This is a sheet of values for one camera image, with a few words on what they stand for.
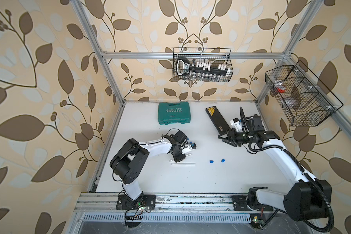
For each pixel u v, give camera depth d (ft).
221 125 3.37
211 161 2.92
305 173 1.38
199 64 2.71
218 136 2.53
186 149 2.69
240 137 2.28
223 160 2.92
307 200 1.30
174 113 3.55
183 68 2.78
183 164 2.85
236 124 2.48
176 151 2.51
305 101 2.41
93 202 2.52
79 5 2.35
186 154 2.99
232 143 2.34
